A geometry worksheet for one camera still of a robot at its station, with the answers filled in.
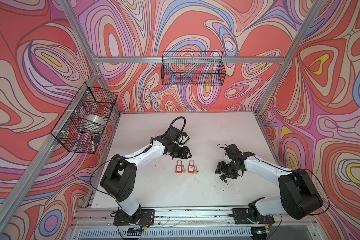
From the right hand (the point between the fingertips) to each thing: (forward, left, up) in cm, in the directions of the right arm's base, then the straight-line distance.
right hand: (221, 176), depth 87 cm
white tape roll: (+15, +65, +34) cm, 75 cm away
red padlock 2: (+5, +25, +2) cm, 25 cm away
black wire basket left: (+38, +74, +29) cm, 88 cm away
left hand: (+10, +18, +10) cm, 23 cm away
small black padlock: (-1, -1, 0) cm, 1 cm away
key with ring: (+4, +22, +1) cm, 22 cm away
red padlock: (+5, +17, +2) cm, 18 cm away
